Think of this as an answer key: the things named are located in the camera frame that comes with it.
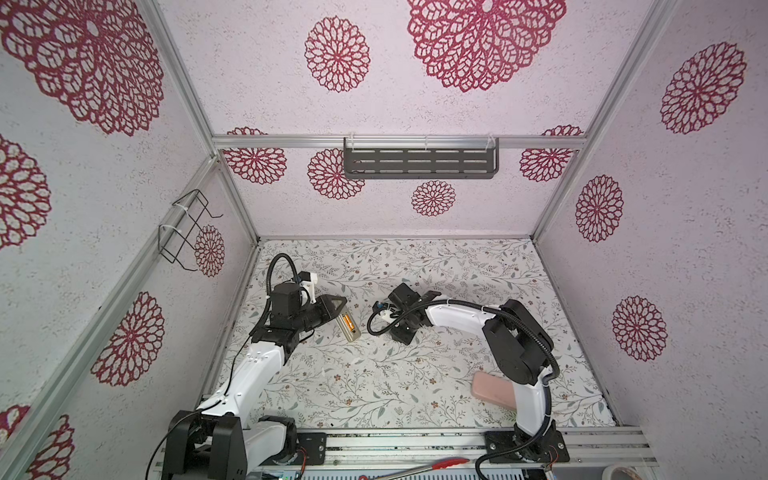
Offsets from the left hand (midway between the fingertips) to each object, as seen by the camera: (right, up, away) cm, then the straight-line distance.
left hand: (344, 305), depth 83 cm
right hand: (+15, -9, +12) cm, 21 cm away
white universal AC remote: (+2, -7, -4) cm, 9 cm away
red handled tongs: (+22, -37, -12) cm, 45 cm away
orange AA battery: (+2, -5, -3) cm, 6 cm away
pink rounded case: (+41, -23, -2) cm, 47 cm away
